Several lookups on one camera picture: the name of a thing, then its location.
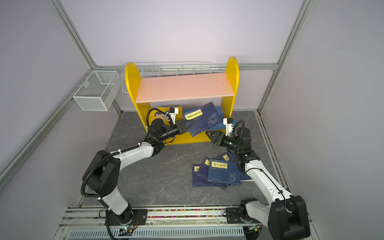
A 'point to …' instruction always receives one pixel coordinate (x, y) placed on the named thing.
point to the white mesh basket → (98, 91)
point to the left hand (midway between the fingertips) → (196, 124)
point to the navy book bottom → (198, 181)
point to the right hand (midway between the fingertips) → (208, 134)
